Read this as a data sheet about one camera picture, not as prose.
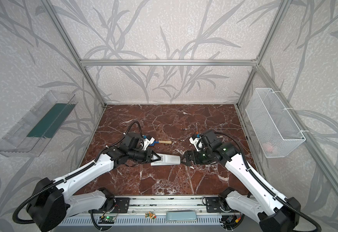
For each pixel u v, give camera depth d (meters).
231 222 0.74
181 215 0.67
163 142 0.97
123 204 0.74
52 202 0.39
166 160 0.78
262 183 0.42
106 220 0.71
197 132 1.02
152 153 0.72
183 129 1.05
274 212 0.38
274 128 0.63
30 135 0.63
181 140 0.99
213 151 0.55
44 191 0.40
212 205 0.74
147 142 0.74
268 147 0.72
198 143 0.66
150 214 0.71
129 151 0.63
